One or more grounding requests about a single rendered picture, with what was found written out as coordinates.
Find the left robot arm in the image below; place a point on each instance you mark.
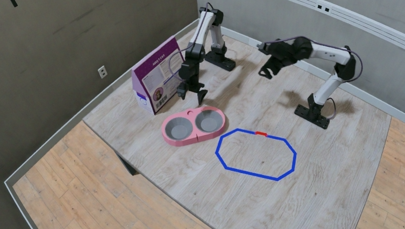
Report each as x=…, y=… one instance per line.
x=301, y=49

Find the pink pet feeder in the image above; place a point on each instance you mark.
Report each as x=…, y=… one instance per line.
x=196, y=135

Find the grey steel bowl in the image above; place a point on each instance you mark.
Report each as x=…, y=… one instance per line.
x=178, y=128
x=208, y=121

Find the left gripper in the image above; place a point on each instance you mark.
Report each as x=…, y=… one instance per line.
x=274, y=64

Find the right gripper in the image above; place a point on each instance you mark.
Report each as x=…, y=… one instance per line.
x=194, y=86

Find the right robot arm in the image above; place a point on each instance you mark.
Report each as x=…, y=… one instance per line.
x=210, y=20

